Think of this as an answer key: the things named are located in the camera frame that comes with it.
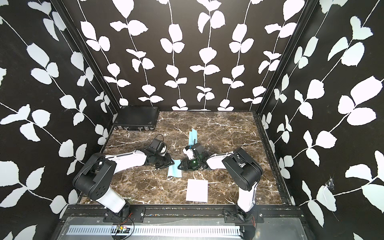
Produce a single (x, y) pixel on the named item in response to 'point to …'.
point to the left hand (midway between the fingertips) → (174, 161)
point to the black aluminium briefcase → (133, 118)
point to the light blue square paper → (192, 136)
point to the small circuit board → (120, 229)
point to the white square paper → (197, 190)
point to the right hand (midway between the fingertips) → (179, 166)
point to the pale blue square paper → (173, 170)
